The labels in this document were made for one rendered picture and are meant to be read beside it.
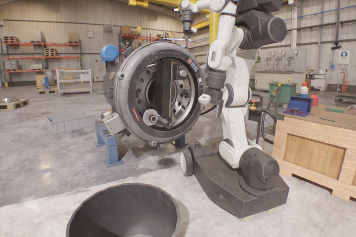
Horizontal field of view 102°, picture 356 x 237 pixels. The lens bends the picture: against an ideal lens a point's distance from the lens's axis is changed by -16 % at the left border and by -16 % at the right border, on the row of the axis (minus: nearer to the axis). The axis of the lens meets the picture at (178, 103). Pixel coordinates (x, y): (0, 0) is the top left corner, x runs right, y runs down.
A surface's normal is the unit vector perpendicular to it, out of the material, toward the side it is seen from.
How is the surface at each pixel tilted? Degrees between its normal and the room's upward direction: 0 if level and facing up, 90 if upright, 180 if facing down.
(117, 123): 90
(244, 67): 101
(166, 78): 90
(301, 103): 80
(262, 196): 90
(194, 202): 0
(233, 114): 71
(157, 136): 90
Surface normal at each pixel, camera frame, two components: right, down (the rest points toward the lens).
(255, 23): -0.97, 0.04
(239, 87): 0.25, 0.12
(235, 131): 0.23, -0.16
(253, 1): -0.60, 0.64
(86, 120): 0.73, 0.12
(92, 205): 0.90, 0.03
